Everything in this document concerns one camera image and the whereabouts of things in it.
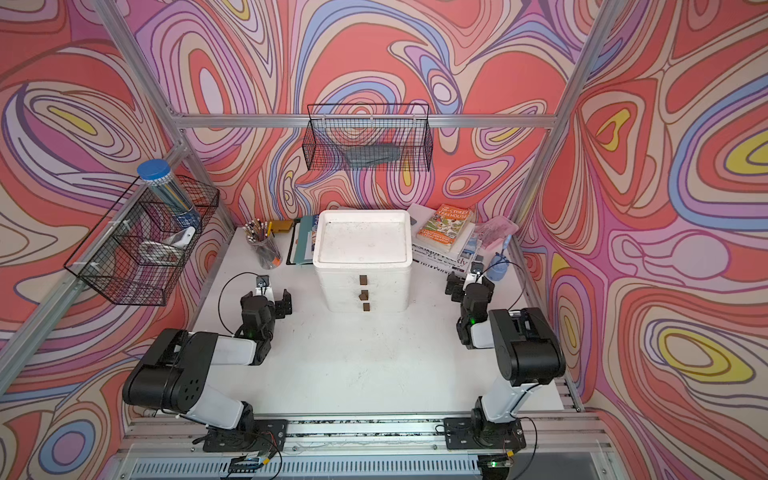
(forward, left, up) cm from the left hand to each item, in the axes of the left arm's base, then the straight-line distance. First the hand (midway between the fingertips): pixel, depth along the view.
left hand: (272, 291), depth 93 cm
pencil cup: (+16, +6, +2) cm, 17 cm away
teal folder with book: (+21, -4, -4) cm, 21 cm away
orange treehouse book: (+23, -56, +6) cm, 61 cm away
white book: (+32, -49, +4) cm, 59 cm away
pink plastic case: (+32, -79, -5) cm, 86 cm away
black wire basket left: (-4, +23, +26) cm, 35 cm away
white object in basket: (-2, +14, +26) cm, 30 cm away
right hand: (+4, -63, 0) cm, 63 cm away
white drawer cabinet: (0, -30, +17) cm, 35 cm away
